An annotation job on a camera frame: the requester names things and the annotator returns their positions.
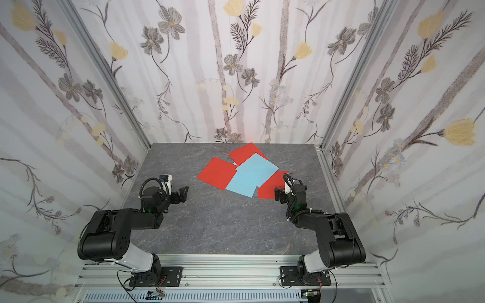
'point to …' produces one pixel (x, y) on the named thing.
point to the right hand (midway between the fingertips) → (291, 182)
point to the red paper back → (240, 155)
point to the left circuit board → (155, 295)
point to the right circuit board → (313, 295)
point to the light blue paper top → (259, 169)
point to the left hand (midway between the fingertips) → (179, 184)
